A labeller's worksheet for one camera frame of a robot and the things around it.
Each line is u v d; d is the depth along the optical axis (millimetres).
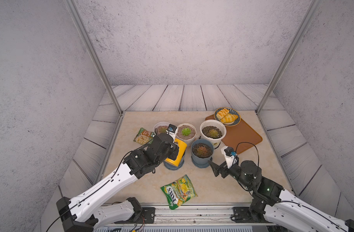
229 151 586
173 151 608
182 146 717
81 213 381
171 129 593
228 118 1101
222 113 1138
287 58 889
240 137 1101
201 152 865
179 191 789
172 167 890
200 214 743
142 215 724
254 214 638
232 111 1183
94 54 871
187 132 931
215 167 625
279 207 497
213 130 953
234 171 617
